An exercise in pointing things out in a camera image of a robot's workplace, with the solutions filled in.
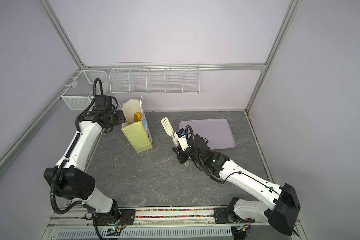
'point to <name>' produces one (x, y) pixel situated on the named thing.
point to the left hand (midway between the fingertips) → (121, 119)
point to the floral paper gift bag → (135, 132)
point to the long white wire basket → (155, 78)
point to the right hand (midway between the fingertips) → (175, 148)
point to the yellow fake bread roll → (138, 116)
